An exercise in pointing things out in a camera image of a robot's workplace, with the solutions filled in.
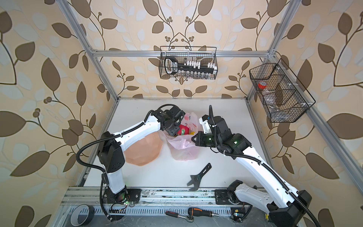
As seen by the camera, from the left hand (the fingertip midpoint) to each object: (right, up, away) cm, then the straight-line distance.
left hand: (170, 125), depth 86 cm
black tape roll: (-43, -44, -16) cm, 63 cm away
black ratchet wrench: (+12, -43, -19) cm, 48 cm away
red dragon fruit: (+8, -4, +5) cm, 10 cm away
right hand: (+13, -5, -16) cm, 21 cm away
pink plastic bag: (+8, -8, -22) cm, 24 cm away
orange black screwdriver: (+15, -41, -18) cm, 47 cm away
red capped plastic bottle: (+56, +25, -2) cm, 61 cm away
